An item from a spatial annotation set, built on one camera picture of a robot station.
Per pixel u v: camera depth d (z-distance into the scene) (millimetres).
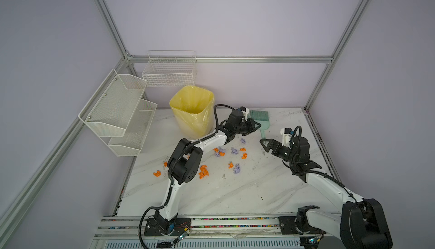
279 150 746
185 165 545
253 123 834
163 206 605
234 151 978
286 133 777
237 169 901
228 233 732
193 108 1071
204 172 885
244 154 964
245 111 864
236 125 752
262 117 913
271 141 748
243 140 1035
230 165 928
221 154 956
